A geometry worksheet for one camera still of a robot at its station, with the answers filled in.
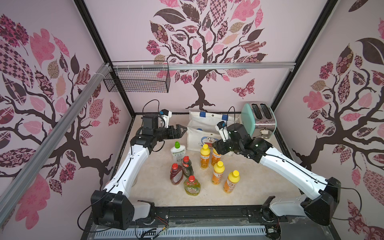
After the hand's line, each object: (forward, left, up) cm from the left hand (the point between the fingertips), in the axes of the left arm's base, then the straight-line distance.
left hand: (180, 132), depth 77 cm
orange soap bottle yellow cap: (-9, -19, -11) cm, 24 cm away
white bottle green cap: (-5, +2, -12) cm, 13 cm away
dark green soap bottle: (-15, -3, -11) cm, 18 cm away
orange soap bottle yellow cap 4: (-23, -25, -5) cm, 34 cm away
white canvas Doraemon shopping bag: (+4, -11, -2) cm, 12 cm away
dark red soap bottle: (-18, +2, -13) cm, 22 cm away
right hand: (-4, -19, -2) cm, 19 cm away
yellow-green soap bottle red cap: (-24, -6, -14) cm, 28 cm away
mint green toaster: (+15, -49, -7) cm, 52 cm away
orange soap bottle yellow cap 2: (-9, -13, -6) cm, 17 cm away
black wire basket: (+39, +28, +9) cm, 49 cm away
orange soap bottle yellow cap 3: (-18, -19, -6) cm, 27 cm away
